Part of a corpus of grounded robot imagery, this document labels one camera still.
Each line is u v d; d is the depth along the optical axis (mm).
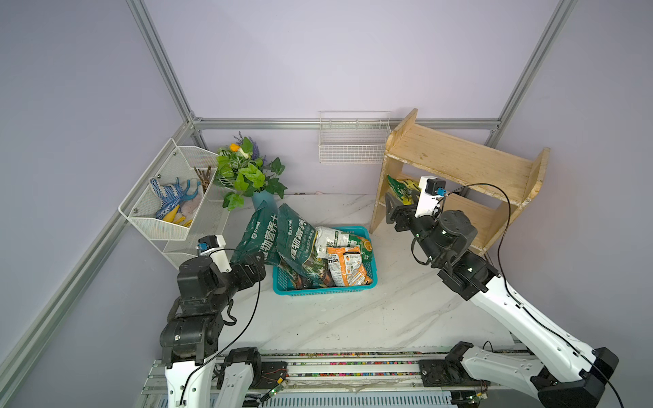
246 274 555
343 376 746
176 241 688
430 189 512
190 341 399
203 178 834
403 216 555
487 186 485
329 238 849
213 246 539
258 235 775
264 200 910
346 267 802
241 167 830
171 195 717
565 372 386
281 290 853
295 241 780
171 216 714
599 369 376
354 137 967
